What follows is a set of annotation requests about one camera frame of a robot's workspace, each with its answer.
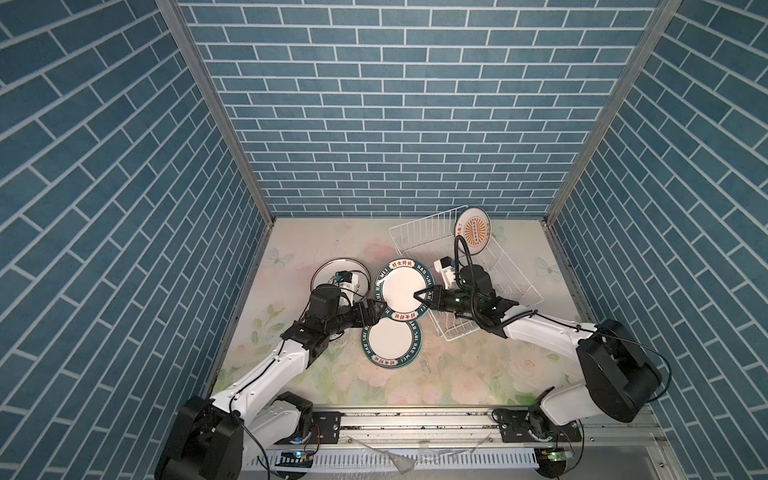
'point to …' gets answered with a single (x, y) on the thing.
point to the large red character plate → (326, 271)
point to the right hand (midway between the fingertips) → (412, 293)
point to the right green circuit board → (558, 456)
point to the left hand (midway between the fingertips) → (377, 306)
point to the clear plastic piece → (404, 464)
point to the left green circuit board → (296, 459)
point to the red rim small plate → (474, 225)
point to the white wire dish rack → (430, 236)
